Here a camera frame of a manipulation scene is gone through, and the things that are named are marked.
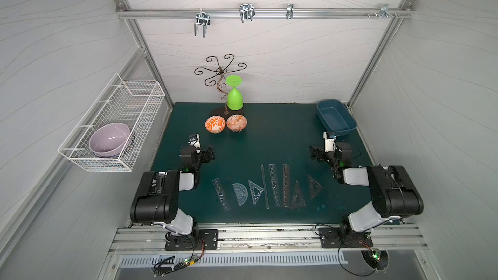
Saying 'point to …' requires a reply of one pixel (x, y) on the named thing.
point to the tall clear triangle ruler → (297, 189)
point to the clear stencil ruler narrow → (286, 185)
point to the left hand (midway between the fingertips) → (203, 145)
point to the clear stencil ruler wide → (275, 185)
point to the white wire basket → (132, 102)
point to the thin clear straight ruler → (264, 185)
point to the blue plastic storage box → (334, 118)
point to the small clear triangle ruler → (314, 186)
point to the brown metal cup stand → (220, 81)
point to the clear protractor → (240, 192)
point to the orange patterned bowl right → (237, 123)
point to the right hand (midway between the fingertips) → (321, 143)
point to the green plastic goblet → (234, 100)
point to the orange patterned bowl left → (215, 124)
